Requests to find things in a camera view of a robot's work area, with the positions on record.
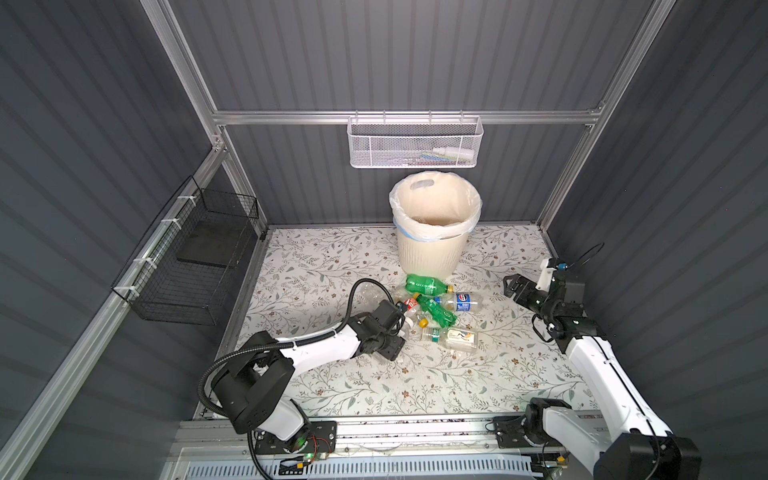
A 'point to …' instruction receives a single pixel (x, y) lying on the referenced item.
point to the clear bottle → (367, 296)
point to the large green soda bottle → (426, 286)
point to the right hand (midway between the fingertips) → (521, 285)
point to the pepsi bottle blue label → (456, 302)
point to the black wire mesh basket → (186, 269)
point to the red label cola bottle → (411, 304)
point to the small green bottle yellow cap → (437, 311)
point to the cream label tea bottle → (459, 339)
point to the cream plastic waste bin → (433, 212)
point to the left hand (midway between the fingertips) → (393, 339)
